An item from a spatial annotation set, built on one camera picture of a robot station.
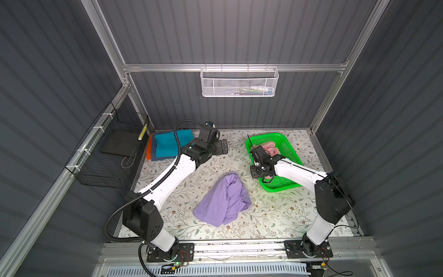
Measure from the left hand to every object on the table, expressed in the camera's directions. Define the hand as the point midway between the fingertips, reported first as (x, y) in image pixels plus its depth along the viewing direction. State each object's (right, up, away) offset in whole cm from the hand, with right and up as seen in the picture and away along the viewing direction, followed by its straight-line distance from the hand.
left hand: (218, 143), depth 82 cm
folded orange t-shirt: (-44, -2, +26) cm, 51 cm away
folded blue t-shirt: (-39, -2, +20) cm, 44 cm away
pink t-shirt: (+31, -2, +21) cm, 37 cm away
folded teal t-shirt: (-34, +1, +24) cm, 41 cm away
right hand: (+21, -15, +11) cm, 28 cm away
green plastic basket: (+32, -22, +13) cm, 41 cm away
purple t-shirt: (+4, -27, +1) cm, 27 cm away
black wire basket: (-46, -5, -9) cm, 47 cm away
